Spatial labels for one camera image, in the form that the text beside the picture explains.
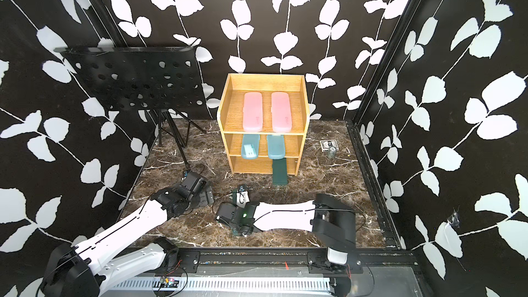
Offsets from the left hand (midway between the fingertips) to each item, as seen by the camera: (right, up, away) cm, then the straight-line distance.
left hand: (205, 194), depth 83 cm
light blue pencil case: (+29, +20, +3) cm, 35 cm away
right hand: (+14, -7, -3) cm, 16 cm away
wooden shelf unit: (+24, +31, -7) cm, 40 cm away
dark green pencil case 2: (+17, -4, -26) cm, 31 cm away
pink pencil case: (+31, +35, -3) cm, 47 cm away
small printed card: (+57, +20, +25) cm, 65 cm away
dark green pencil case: (+32, +7, +12) cm, 35 cm away
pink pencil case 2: (+20, +33, -5) cm, 39 cm away
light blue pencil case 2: (+19, +20, +3) cm, 27 cm away
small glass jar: (+59, +16, +20) cm, 64 cm away
